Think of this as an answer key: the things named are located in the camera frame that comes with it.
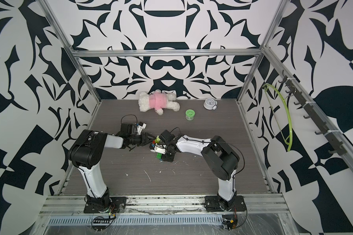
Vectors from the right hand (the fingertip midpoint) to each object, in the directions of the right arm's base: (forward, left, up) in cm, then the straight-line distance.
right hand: (164, 152), depth 91 cm
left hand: (+10, +8, +1) cm, 13 cm away
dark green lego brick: (-3, +3, +2) cm, 5 cm away
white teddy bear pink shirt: (+36, +6, +8) cm, 38 cm away
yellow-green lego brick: (+6, +4, +4) cm, 9 cm away
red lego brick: (+7, +7, +2) cm, 10 cm away
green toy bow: (+9, -60, +22) cm, 65 cm away
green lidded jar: (+27, -17, +4) cm, 32 cm away
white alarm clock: (+38, -33, +2) cm, 51 cm away
